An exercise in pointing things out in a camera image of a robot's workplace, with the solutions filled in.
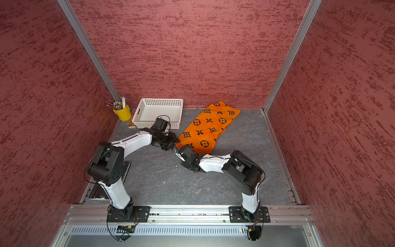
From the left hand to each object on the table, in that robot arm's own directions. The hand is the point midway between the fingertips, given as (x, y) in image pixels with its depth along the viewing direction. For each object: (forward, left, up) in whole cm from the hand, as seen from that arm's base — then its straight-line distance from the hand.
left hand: (177, 145), depth 93 cm
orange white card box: (+19, +36, -4) cm, 41 cm away
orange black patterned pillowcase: (+11, -15, -5) cm, 19 cm away
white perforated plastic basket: (+37, +28, -6) cm, 46 cm away
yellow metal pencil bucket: (+26, +42, -1) cm, 50 cm away
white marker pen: (+30, +39, +11) cm, 51 cm away
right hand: (-6, -7, -5) cm, 10 cm away
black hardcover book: (-27, +40, -4) cm, 48 cm away
